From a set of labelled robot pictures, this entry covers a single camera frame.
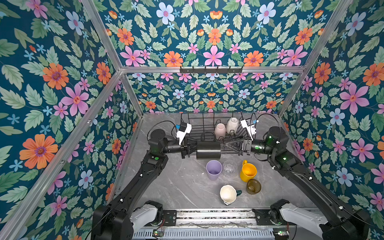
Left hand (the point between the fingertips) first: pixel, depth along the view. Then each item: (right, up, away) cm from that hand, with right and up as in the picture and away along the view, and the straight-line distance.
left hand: (203, 144), depth 62 cm
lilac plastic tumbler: (+6, -17, +24) cm, 29 cm away
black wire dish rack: (-1, +11, +50) cm, 51 cm away
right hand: (+10, +1, 0) cm, 10 cm away
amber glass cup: (+28, -27, +21) cm, 44 cm away
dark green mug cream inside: (+13, -28, +15) cm, 34 cm away
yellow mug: (+27, -19, +25) cm, 41 cm away
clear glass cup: (+16, -18, +28) cm, 37 cm away
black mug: (+2, -2, -4) cm, 5 cm away
